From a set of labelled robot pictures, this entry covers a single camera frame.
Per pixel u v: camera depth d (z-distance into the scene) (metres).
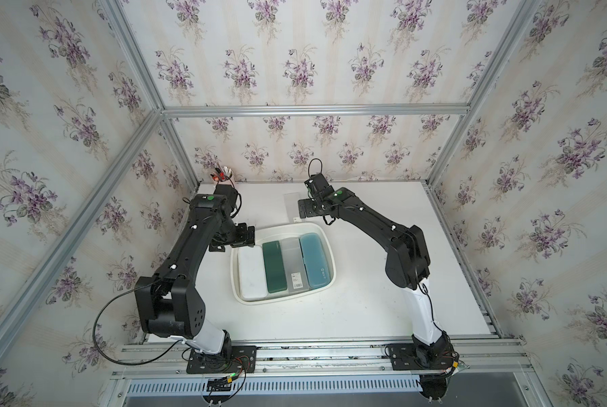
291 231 1.01
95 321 0.37
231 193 0.68
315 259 0.91
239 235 0.72
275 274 0.89
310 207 0.84
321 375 0.72
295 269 0.89
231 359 0.72
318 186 0.73
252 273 0.88
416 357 0.66
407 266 0.54
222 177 1.05
